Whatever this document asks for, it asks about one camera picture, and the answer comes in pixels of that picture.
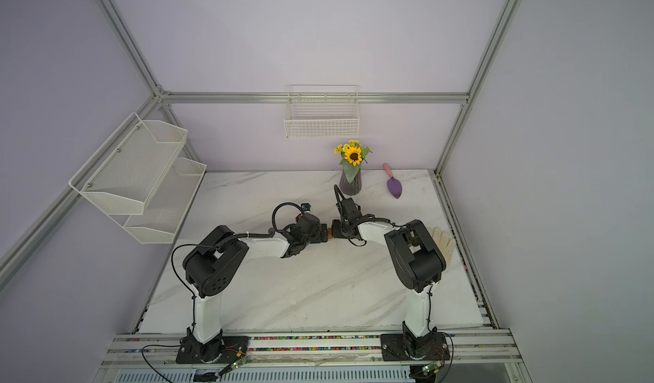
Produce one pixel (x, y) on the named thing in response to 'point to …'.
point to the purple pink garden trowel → (393, 185)
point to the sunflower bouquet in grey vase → (352, 155)
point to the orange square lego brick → (330, 233)
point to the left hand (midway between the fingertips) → (316, 232)
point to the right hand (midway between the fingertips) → (338, 233)
